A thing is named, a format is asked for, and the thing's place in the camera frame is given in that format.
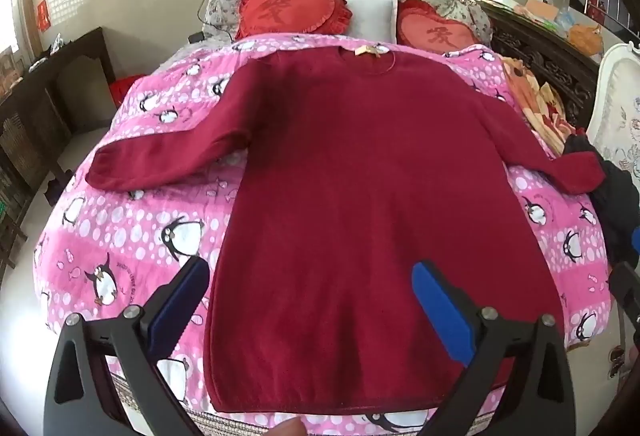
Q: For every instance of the right red heart cushion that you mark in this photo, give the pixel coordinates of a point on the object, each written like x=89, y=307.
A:
x=419, y=26

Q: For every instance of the red heart cushion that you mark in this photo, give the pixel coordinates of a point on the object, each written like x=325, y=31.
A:
x=419, y=26
x=297, y=16

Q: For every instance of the red wall paper decoration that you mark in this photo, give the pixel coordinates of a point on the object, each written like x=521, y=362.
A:
x=43, y=17

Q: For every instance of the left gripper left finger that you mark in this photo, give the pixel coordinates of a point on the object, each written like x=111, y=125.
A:
x=81, y=396

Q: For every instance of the dark red knit sweater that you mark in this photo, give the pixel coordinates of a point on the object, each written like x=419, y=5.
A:
x=357, y=169

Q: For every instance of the black garment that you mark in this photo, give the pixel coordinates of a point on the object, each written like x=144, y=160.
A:
x=616, y=203

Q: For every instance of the white square pillow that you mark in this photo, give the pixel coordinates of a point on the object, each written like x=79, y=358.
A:
x=373, y=20

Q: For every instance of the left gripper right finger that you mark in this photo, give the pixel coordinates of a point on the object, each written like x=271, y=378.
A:
x=538, y=397

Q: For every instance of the dark wooden side cabinet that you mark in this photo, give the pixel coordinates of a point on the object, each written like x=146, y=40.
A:
x=66, y=94

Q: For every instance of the white ornate chair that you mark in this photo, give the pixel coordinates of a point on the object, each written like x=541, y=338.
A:
x=614, y=127

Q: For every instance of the pink penguin quilt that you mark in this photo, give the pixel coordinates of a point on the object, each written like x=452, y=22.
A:
x=100, y=252

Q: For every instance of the orange patterned blanket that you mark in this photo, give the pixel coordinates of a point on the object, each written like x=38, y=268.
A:
x=539, y=103

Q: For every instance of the left red heart cushion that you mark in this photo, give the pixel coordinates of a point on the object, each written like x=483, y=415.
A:
x=297, y=16

